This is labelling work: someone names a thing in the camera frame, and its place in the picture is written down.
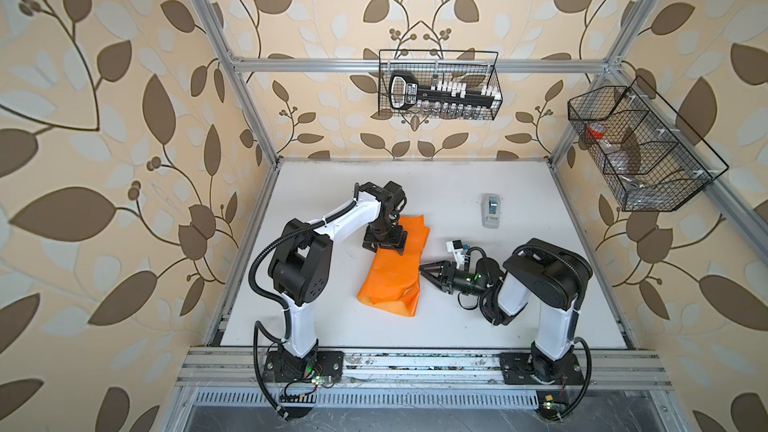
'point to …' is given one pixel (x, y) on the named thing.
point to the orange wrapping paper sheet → (392, 281)
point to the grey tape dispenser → (491, 210)
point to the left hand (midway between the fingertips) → (396, 249)
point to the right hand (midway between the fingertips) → (420, 275)
